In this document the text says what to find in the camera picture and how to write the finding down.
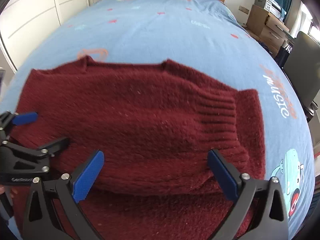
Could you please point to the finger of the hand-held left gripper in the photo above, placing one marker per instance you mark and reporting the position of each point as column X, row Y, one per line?
column 25, row 118
column 53, row 145

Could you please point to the wall socket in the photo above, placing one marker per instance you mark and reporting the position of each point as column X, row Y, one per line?
column 244, row 9

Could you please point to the dark blue garment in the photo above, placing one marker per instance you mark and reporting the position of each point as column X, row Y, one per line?
column 282, row 56

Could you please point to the wooden dresser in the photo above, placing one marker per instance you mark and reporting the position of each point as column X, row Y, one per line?
column 262, row 27

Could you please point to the dark red knit sweater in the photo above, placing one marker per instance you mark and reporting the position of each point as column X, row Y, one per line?
column 150, row 120

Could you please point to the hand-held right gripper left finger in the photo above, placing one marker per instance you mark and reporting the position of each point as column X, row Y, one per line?
column 87, row 175

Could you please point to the white wardrobe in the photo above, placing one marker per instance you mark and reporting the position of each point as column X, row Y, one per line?
column 32, row 12

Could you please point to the white printer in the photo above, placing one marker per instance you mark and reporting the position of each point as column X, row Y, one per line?
column 268, row 3

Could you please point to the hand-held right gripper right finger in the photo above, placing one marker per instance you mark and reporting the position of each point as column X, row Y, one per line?
column 223, row 177

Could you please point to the grey chair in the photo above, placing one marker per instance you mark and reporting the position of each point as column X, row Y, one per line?
column 305, row 65

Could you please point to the blue printed bed sheet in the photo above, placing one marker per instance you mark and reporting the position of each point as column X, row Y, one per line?
column 162, row 30

